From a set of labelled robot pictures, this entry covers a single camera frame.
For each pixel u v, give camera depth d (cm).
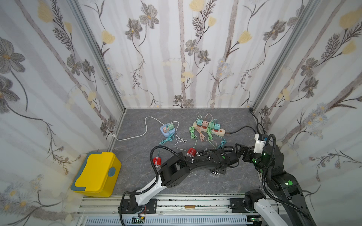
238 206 73
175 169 56
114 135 107
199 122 104
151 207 74
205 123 103
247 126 110
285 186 46
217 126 101
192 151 92
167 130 101
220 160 63
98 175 72
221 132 103
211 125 101
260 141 60
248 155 61
